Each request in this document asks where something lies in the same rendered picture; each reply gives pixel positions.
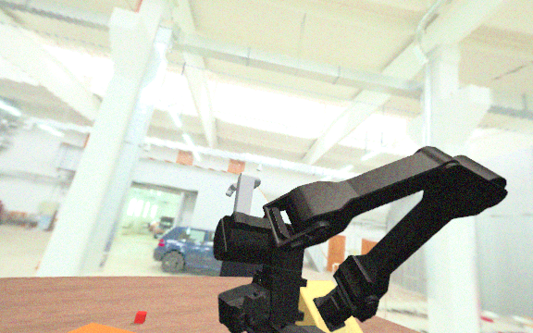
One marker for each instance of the small red block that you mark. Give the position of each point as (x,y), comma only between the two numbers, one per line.
(140,317)

